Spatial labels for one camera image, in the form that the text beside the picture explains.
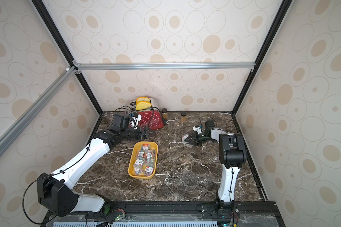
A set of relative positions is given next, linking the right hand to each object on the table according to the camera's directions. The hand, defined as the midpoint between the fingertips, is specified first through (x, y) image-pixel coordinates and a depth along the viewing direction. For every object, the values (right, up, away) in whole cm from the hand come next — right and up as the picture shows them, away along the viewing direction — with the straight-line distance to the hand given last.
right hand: (185, 142), depth 96 cm
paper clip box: (-1, +3, +1) cm, 4 cm away
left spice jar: (-14, +20, +14) cm, 28 cm away
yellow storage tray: (-33, -3, -3) cm, 33 cm away
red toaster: (-23, +16, +2) cm, 28 cm away
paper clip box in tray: (-23, -16, -10) cm, 30 cm away
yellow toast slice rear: (-30, +30, +4) cm, 43 cm away
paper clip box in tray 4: (-29, -7, -3) cm, 31 cm away
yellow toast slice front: (-29, +25, +1) cm, 39 cm away
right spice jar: (0, +17, +12) cm, 21 cm away
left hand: (-19, +8, -19) cm, 28 cm away
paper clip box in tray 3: (-23, -8, -6) cm, 25 cm away
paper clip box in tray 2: (-29, -11, -10) cm, 33 cm away
